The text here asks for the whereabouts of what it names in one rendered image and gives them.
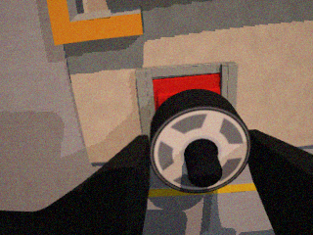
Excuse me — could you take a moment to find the black toy wheel with grey hub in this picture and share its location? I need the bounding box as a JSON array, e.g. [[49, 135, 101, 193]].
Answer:
[[149, 89, 251, 193]]

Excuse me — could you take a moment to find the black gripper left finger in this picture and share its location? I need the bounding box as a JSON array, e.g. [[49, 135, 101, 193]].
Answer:
[[0, 134, 150, 235]]

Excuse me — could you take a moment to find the yellow tape line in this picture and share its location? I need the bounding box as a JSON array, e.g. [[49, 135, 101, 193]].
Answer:
[[149, 184, 257, 197]]

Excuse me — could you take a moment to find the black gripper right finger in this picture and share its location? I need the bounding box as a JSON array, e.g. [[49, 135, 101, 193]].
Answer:
[[247, 129, 313, 235]]

